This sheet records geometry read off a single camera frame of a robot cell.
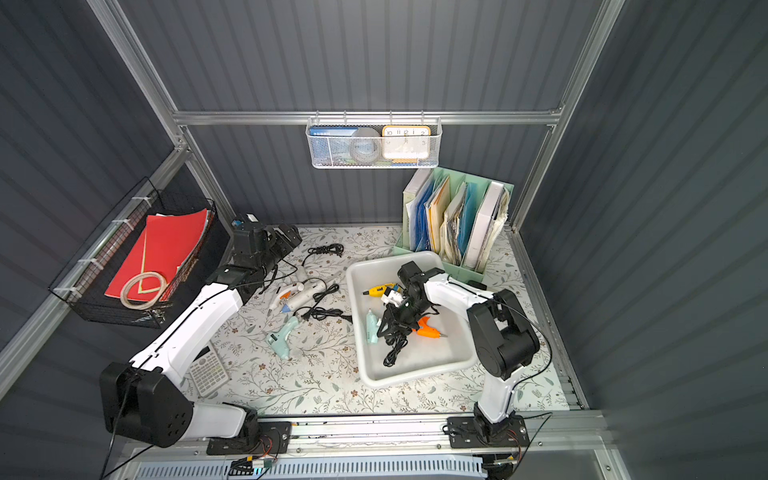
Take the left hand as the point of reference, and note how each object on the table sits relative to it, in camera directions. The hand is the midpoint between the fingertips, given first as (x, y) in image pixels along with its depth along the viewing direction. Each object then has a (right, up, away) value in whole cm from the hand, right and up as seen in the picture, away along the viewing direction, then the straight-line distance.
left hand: (282, 233), depth 81 cm
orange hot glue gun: (+41, -29, +10) cm, 51 cm away
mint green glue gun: (+24, -27, +6) cm, 36 cm away
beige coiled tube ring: (-32, -13, -13) cm, 37 cm away
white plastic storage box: (+39, -35, +6) cm, 53 cm away
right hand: (+29, -28, +3) cm, 40 cm away
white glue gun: (-1, -19, +16) cm, 25 cm away
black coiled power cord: (+7, -3, +31) cm, 32 cm away
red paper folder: (-27, -3, -7) cm, 28 cm away
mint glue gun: (-4, -32, +8) cm, 33 cm away
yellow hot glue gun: (+26, -18, +18) cm, 36 cm away
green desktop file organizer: (+50, +6, +13) cm, 52 cm away
